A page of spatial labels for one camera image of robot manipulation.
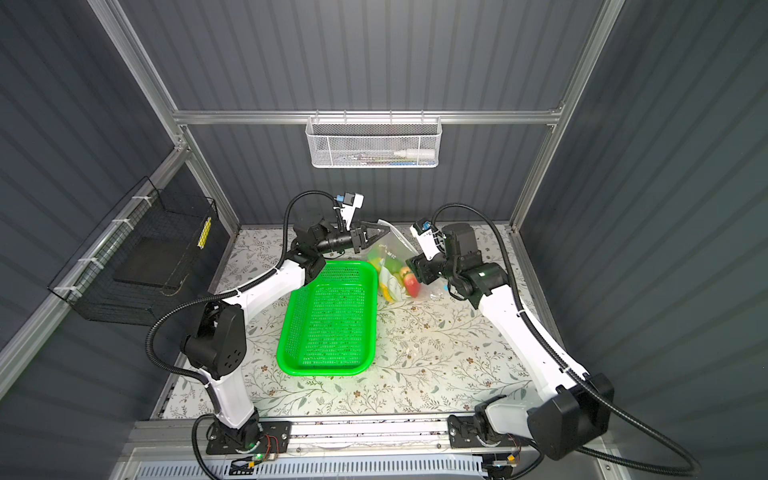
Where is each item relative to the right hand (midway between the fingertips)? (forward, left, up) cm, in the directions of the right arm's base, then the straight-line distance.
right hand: (422, 256), depth 77 cm
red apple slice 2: (+3, +3, -13) cm, 13 cm away
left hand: (+4, +8, +6) cm, 11 cm away
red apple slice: (0, +2, -13) cm, 13 cm away
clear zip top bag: (+1, +7, -12) cm, 14 cm away
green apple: (+12, +14, -16) cm, 24 cm away
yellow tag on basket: (+7, +61, +1) cm, 61 cm away
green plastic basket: (-8, +28, -25) cm, 39 cm away
